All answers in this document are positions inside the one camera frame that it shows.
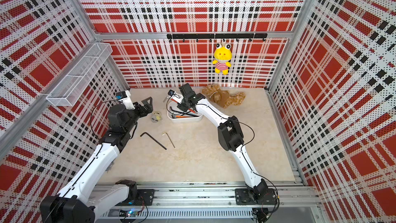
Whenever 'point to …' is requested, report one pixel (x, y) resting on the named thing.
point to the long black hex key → (154, 140)
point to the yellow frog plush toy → (223, 55)
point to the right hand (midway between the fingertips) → (183, 100)
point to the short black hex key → (174, 111)
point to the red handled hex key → (193, 111)
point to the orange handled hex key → (180, 116)
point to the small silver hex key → (169, 138)
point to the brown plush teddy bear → (222, 97)
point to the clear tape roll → (156, 116)
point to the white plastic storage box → (177, 115)
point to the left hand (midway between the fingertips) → (147, 100)
